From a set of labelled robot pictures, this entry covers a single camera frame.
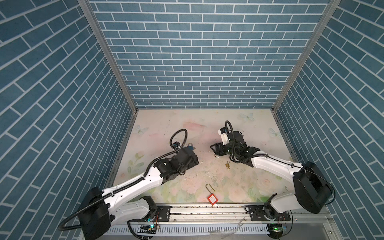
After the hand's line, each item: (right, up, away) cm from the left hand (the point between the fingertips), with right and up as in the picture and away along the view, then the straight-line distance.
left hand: (195, 160), depth 80 cm
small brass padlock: (+20, -6, +11) cm, 24 cm away
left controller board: (-23, -31, -8) cm, 40 cm away
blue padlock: (-4, +4, +19) cm, 20 cm away
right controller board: (+39, -31, -9) cm, 50 cm away
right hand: (+10, +8, +6) cm, 14 cm away
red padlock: (+9, -19, -2) cm, 21 cm away
